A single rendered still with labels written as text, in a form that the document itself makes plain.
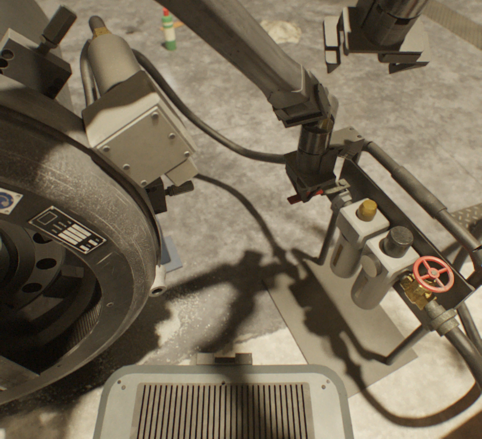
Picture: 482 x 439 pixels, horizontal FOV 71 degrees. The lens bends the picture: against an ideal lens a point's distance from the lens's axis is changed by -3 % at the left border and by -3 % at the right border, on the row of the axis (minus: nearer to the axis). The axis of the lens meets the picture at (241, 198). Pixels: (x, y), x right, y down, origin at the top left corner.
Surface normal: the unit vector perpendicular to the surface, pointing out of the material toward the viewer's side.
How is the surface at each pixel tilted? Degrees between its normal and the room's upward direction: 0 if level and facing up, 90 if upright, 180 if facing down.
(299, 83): 51
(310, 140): 90
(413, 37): 30
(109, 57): 9
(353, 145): 90
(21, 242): 90
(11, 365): 90
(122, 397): 0
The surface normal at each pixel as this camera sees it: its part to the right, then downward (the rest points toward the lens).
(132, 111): -0.36, -0.47
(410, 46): 0.00, -0.18
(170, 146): 0.42, 0.69
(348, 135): 0.00, -0.65
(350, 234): -0.91, 0.32
